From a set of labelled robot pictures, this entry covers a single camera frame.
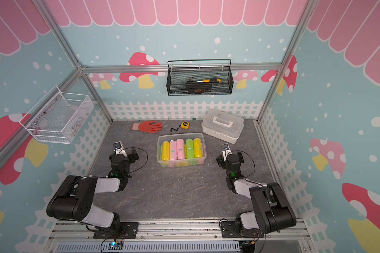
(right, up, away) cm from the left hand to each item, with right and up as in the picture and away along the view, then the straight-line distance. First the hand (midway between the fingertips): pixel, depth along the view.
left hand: (127, 150), depth 92 cm
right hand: (+61, -1, -1) cm, 61 cm away
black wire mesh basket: (+30, +45, +7) cm, 54 cm away
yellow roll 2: (+42, +1, +2) cm, 42 cm away
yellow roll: (+23, -1, +1) cm, 23 cm away
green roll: (+37, +2, +2) cm, 37 cm away
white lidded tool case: (+58, +16, +9) cm, 60 cm away
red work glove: (+5, +16, +24) cm, 29 cm away
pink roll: (+27, 0, +1) cm, 27 cm away
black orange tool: (+39, +34, -5) cm, 52 cm away
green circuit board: (+3, -43, -19) cm, 47 cm away
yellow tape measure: (+32, +17, +24) cm, 43 cm away
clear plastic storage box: (+41, -7, +2) cm, 41 cm away
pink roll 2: (+31, +1, +1) cm, 31 cm away
